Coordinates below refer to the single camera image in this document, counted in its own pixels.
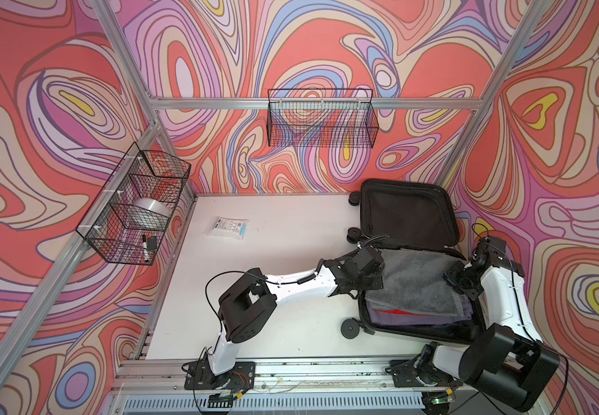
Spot clear plastic packet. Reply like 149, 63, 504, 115
204, 216, 249, 240

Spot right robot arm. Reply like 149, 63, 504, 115
411, 236, 564, 412

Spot purple pants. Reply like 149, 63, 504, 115
366, 296, 474, 326

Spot black marker pen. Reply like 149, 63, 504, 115
142, 234, 158, 264

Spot red t-shirt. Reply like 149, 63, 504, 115
376, 310, 414, 316

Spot white tape roll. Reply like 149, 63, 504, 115
129, 198, 171, 231

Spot back wall wire basket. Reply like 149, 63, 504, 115
266, 86, 379, 149

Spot wall wire basket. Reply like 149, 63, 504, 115
266, 86, 379, 149
76, 144, 191, 266

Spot black suitcase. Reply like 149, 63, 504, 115
348, 179, 484, 344

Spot left wall wire basket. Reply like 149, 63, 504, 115
76, 144, 191, 266

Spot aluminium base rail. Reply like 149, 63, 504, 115
104, 353, 544, 415

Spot grey towel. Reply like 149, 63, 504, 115
365, 249, 471, 317

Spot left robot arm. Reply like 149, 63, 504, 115
207, 245, 384, 376

